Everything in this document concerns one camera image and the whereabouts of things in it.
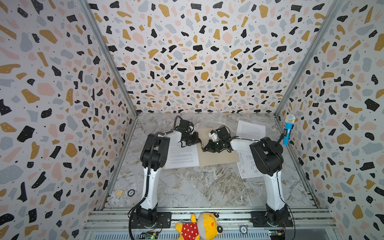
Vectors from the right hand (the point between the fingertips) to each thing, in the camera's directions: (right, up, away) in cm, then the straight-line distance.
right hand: (202, 146), depth 98 cm
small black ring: (-40, -23, -16) cm, 49 cm away
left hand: (-1, +5, +4) cm, 7 cm away
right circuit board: (+36, -39, -27) cm, 59 cm away
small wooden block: (-45, -23, -17) cm, 54 cm away
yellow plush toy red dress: (+1, -31, -33) cm, 45 cm away
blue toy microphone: (+49, +17, -15) cm, 54 cm away
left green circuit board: (-25, -38, -28) cm, 53 cm away
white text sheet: (-15, -6, -3) cm, 16 cm away
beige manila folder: (+4, -8, -1) cm, 9 cm away
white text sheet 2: (+37, +10, +15) cm, 41 cm away
